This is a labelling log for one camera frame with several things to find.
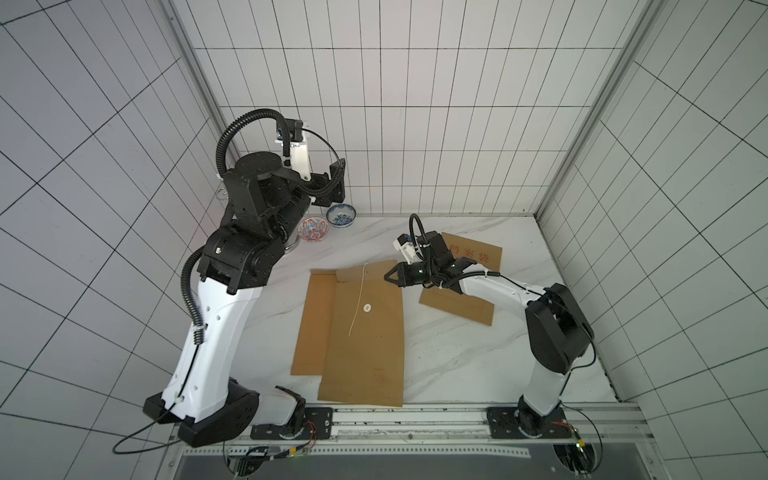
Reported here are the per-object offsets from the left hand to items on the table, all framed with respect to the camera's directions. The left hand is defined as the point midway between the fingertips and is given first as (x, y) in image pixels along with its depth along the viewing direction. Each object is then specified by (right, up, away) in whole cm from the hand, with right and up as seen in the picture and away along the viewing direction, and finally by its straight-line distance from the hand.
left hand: (319, 168), depth 56 cm
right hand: (+13, -23, +31) cm, 40 cm away
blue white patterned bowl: (-6, -4, +62) cm, 62 cm away
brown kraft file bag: (+6, -48, +27) cm, 55 cm away
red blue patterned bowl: (-16, -10, +58) cm, 61 cm away
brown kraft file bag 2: (-9, -42, +31) cm, 54 cm away
